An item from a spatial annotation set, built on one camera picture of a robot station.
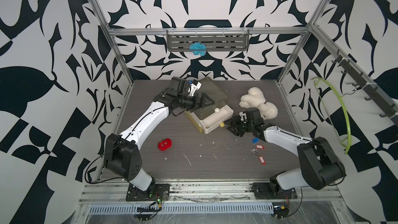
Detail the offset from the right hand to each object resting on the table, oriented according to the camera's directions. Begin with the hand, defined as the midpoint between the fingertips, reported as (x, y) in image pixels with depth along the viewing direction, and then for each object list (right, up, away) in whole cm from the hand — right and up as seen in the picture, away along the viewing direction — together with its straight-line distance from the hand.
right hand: (224, 121), depth 88 cm
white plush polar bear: (+21, +13, +10) cm, 26 cm away
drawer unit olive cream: (-4, +16, +4) cm, 17 cm away
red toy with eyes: (-33, -12, -1) cm, 35 cm away
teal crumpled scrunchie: (-15, +42, +4) cm, 45 cm away
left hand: (-10, +11, -11) cm, 19 cm away
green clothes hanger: (+47, -6, -24) cm, 53 cm away
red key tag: (+20, -20, -3) cm, 29 cm away
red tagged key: (+21, -14, +2) cm, 25 cm away
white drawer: (-6, +1, +2) cm, 6 cm away
